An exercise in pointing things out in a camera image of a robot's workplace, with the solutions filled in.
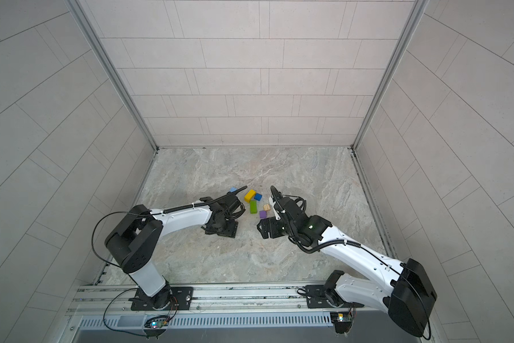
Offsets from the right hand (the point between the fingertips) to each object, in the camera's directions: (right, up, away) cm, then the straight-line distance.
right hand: (266, 227), depth 77 cm
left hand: (-14, -5, +12) cm, 19 cm away
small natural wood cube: (0, +4, +17) cm, 17 cm away
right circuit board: (+25, -28, -9) cm, 38 cm away
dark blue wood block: (-4, +8, +21) cm, 22 cm away
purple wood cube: (-1, +1, +15) cm, 15 cm away
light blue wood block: (-16, +11, +22) cm, 29 cm away
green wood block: (-6, +3, +18) cm, 19 cm away
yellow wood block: (-7, +9, +18) cm, 22 cm away
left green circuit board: (-33, -25, -12) cm, 43 cm away
